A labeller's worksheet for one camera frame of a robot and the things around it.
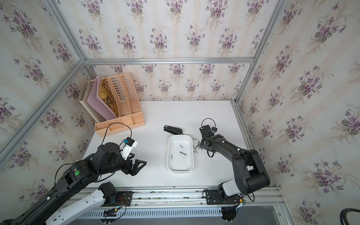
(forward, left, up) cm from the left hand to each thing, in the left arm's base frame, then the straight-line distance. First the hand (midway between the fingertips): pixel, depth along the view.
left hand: (142, 161), depth 67 cm
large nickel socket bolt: (+13, -21, -19) cm, 31 cm away
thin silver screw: (+10, -13, -19) cm, 26 cm away
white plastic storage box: (+13, -19, -20) cm, 30 cm away
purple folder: (+36, +34, +6) cm, 50 cm away
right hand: (+18, -37, -17) cm, 45 cm away
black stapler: (+29, -14, -16) cm, 36 cm away
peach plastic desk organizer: (+37, +17, -11) cm, 42 cm away
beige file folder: (+32, +37, 0) cm, 49 cm away
